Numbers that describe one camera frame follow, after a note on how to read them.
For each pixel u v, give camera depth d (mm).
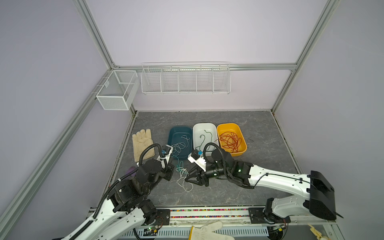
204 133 1015
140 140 1028
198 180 601
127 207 438
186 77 984
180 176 616
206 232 698
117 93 1032
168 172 586
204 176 596
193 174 632
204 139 948
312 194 413
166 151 558
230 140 1026
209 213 764
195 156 588
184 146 990
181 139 1017
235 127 1044
